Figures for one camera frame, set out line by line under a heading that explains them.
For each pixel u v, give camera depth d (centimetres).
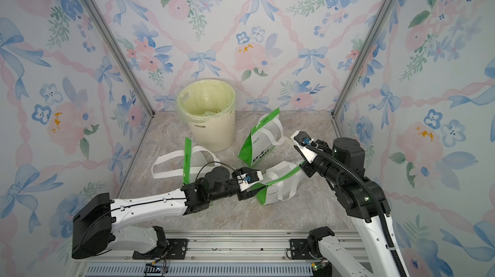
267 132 81
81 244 40
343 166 36
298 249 75
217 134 90
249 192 64
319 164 51
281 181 67
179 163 98
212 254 74
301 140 49
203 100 100
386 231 37
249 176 58
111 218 43
